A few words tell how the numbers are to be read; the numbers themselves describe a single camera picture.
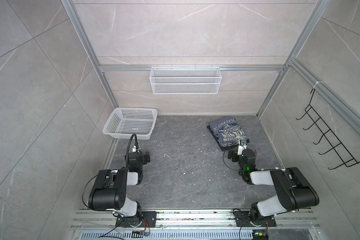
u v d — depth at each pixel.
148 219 0.73
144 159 0.77
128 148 0.69
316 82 0.70
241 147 0.81
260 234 0.70
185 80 1.01
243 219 0.73
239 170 0.81
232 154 0.84
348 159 0.59
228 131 1.01
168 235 0.70
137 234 0.72
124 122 1.15
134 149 0.81
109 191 0.45
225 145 1.00
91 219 0.75
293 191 0.44
